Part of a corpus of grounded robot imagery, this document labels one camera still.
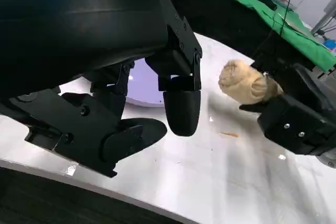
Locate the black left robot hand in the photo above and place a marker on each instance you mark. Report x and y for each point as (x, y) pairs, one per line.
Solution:
(78, 37)

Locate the small blue object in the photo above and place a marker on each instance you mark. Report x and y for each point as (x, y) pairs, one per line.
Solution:
(330, 45)

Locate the lilac plate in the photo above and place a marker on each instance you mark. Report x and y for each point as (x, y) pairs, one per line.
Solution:
(144, 85)

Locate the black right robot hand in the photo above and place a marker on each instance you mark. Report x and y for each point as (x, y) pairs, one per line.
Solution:
(294, 124)

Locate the grey metal frame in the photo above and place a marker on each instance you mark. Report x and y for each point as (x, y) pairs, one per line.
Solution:
(324, 19)

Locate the beige towel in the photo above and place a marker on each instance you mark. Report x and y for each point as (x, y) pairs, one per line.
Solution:
(241, 82)

